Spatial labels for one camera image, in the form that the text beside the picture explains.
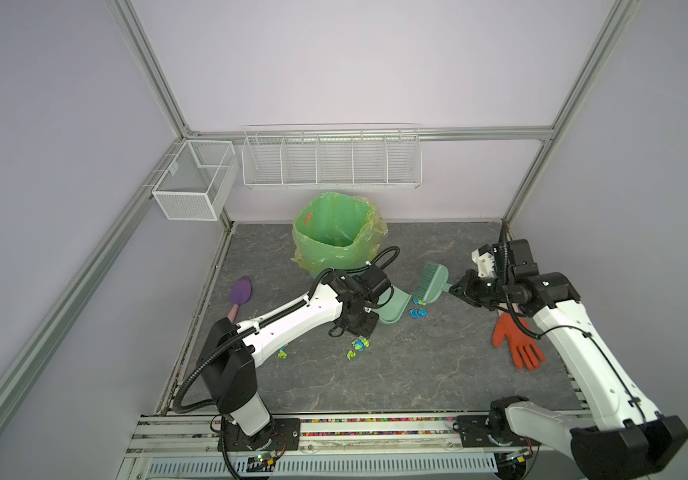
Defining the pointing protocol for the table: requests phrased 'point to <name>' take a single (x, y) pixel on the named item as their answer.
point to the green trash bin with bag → (337, 231)
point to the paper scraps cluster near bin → (417, 313)
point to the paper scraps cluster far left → (282, 353)
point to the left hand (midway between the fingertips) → (361, 333)
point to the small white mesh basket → (198, 180)
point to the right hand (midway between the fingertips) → (452, 292)
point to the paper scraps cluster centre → (359, 345)
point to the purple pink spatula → (240, 291)
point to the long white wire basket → (336, 156)
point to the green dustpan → (395, 309)
